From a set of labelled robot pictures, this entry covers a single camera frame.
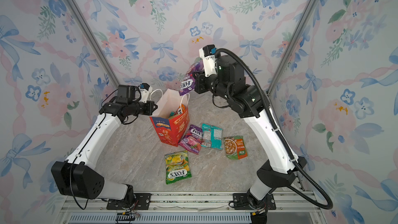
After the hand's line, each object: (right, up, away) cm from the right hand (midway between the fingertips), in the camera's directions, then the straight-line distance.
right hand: (193, 72), depth 57 cm
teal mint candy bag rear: (+10, -31, +36) cm, 48 cm away
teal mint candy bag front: (-16, -17, +43) cm, 49 cm away
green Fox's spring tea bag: (-10, -44, +25) cm, 52 cm away
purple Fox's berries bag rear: (-2, -33, +35) cm, 48 cm away
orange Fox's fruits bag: (-9, -14, +34) cm, 38 cm away
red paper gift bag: (-15, -19, +40) cm, 47 cm away
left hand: (-20, -12, +22) cm, 32 cm away
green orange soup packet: (+23, -37, +35) cm, 56 cm away
